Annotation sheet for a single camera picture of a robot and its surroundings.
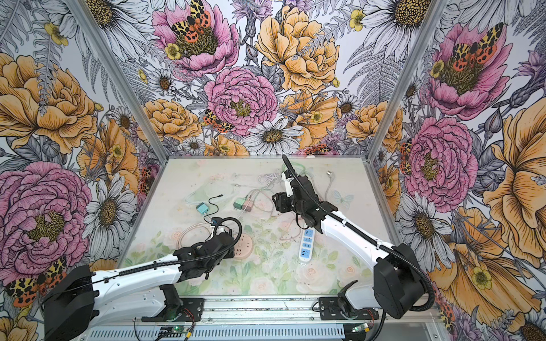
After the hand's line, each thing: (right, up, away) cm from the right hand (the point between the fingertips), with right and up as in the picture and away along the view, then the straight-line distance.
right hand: (279, 202), depth 83 cm
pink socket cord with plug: (-43, -15, +9) cm, 47 cm away
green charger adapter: (-19, -3, +17) cm, 25 cm away
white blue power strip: (+11, -18, +4) cm, 21 cm away
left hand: (-20, -17, +2) cm, 26 cm away
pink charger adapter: (-14, -4, +17) cm, 22 cm away
